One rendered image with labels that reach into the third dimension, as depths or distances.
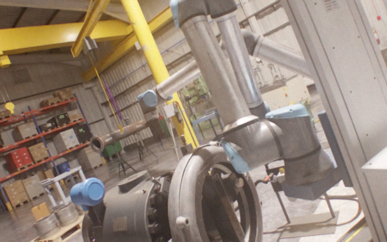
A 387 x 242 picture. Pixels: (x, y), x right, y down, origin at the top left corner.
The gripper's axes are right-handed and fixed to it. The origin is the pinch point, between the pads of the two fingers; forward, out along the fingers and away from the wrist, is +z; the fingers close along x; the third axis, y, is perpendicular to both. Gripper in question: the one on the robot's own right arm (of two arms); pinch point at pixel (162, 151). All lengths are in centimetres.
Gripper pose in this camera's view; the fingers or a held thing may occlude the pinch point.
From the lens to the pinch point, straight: 188.6
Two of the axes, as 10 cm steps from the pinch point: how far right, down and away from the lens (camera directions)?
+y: 5.2, -2.1, -8.3
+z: 3.5, 9.4, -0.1
